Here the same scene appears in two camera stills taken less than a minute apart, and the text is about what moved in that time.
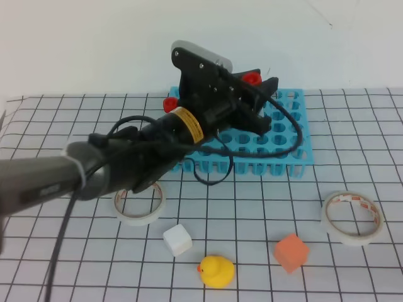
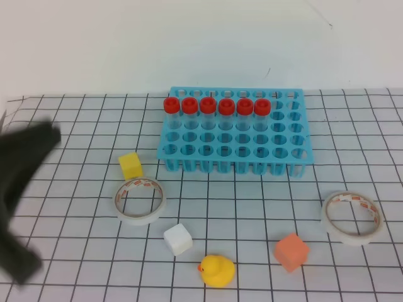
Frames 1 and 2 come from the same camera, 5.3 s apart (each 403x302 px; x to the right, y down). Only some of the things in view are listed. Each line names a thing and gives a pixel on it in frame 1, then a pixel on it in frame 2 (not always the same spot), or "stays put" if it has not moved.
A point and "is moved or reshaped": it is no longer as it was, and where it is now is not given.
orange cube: (291, 253) stays put
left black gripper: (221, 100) → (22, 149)
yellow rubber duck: (216, 272) stays put
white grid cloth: (336, 236) stays put
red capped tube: (254, 78) is moved or reshaped
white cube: (177, 240) stays put
